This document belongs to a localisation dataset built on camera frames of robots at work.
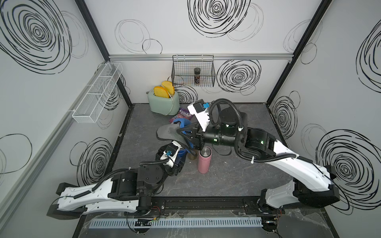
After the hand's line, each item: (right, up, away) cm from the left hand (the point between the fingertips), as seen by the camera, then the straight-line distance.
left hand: (180, 147), depth 59 cm
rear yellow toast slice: (-12, +33, +43) cm, 56 cm away
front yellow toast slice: (-17, +30, +41) cm, 53 cm away
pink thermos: (+11, -9, +13) cm, 19 cm away
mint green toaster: (-15, +20, +43) cm, 50 cm away
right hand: (+1, +8, -10) cm, 13 cm away
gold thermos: (+5, -12, +32) cm, 34 cm away
